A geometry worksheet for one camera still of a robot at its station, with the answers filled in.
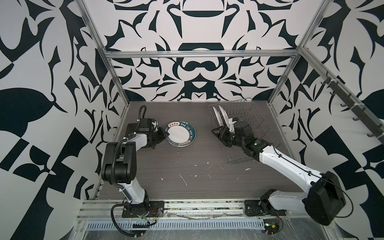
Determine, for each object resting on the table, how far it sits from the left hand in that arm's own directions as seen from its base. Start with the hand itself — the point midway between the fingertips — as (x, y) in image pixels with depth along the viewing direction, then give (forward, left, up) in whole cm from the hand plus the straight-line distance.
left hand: (169, 131), depth 95 cm
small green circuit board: (-50, -50, -7) cm, 71 cm away
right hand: (-10, -25, +14) cm, 31 cm away
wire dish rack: (+15, -51, +1) cm, 54 cm away
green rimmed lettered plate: (+2, -7, -7) cm, 10 cm away
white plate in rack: (+5, -35, +8) cm, 36 cm away
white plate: (+3, -29, +10) cm, 31 cm away
